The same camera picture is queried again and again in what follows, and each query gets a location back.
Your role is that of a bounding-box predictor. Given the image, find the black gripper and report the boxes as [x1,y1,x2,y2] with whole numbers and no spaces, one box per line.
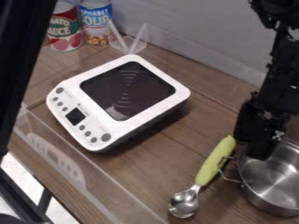
[233,65,299,160]

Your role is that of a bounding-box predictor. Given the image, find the silver pot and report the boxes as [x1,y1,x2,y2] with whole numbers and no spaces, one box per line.
[217,141,299,217]

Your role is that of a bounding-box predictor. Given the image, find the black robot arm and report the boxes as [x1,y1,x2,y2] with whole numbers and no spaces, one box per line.
[233,0,299,160]

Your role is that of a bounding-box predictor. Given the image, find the white and black stove top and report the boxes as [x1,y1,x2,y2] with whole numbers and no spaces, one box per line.
[45,54,190,152]

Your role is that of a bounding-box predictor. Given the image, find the clear acrylic barrier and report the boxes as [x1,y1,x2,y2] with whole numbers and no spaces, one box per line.
[10,20,168,224]

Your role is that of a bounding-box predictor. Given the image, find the alphabet soup can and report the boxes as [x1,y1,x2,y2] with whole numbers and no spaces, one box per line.
[78,0,112,46]

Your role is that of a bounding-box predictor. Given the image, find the tomato sauce can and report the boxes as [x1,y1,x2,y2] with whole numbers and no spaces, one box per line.
[46,0,82,52]

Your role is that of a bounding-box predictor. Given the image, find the green handled metal scoop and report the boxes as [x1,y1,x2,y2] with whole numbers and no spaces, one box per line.
[168,136,236,219]

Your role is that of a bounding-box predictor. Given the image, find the black foreground post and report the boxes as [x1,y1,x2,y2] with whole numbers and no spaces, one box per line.
[0,0,57,158]

